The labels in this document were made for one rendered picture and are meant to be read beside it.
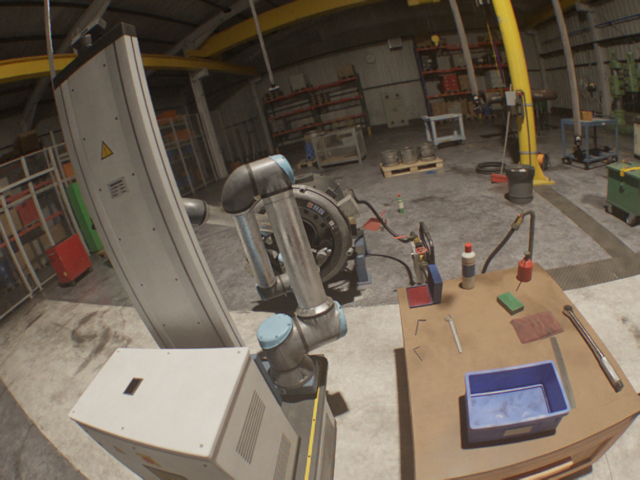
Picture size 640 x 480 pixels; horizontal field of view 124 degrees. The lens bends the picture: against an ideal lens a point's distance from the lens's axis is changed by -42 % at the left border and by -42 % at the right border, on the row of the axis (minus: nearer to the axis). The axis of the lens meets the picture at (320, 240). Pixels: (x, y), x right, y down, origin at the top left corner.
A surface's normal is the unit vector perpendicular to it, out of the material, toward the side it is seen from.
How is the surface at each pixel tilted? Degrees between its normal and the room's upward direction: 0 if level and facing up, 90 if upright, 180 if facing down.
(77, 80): 90
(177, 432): 0
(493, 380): 90
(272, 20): 90
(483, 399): 0
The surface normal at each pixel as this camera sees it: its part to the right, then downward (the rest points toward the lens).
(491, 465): -0.24, -0.89
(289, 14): -0.24, 0.44
